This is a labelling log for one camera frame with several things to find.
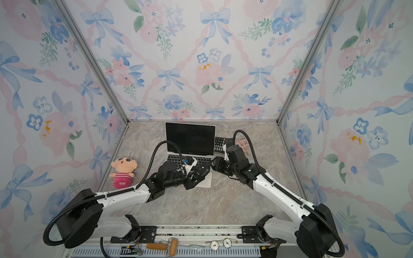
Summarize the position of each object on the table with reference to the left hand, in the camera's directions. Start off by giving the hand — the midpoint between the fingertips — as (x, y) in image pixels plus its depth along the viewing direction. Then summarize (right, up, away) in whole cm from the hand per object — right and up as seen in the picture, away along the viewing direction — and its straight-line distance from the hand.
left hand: (202, 173), depth 79 cm
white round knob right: (+11, -29, -8) cm, 32 cm away
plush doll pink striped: (-44, +1, +11) cm, 45 cm away
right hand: (+5, +5, -1) cm, 7 cm away
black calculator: (+11, +14, +27) cm, 32 cm away
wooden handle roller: (-13, -30, -9) cm, 34 cm away
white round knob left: (+6, -30, -8) cm, 32 cm away
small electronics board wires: (-29, -31, -8) cm, 44 cm away
